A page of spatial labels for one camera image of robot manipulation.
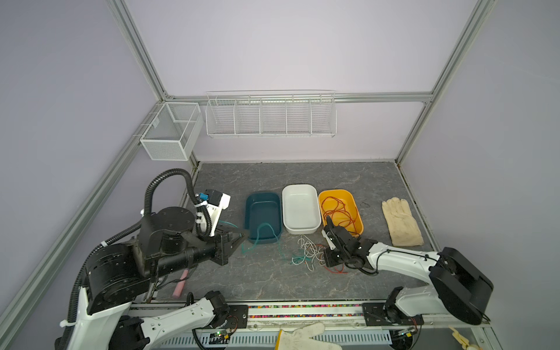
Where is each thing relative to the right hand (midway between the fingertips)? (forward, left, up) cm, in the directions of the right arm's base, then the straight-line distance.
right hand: (325, 257), depth 87 cm
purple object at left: (-11, +54, +3) cm, 55 cm away
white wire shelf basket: (+59, +6, +28) cm, 66 cm away
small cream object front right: (-26, -40, 0) cm, 48 cm away
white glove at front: (-27, +11, +1) cm, 29 cm away
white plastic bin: (+22, +9, -1) cm, 24 cm away
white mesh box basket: (+48, +69, +26) cm, 88 cm away
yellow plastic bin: (+27, -12, +4) cm, 30 cm away
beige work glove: (+13, -35, 0) cm, 37 cm away
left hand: (-11, +24, +40) cm, 47 cm away
